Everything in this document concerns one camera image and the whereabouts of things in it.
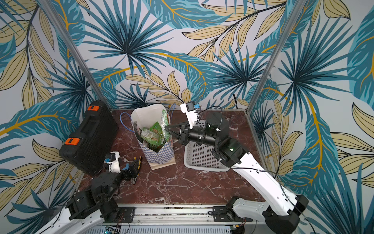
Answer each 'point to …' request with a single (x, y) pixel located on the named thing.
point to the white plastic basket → (199, 156)
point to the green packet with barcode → (155, 138)
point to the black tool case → (85, 149)
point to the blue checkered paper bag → (145, 115)
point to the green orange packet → (155, 147)
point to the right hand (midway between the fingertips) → (165, 128)
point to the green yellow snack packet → (156, 128)
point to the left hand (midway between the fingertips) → (130, 162)
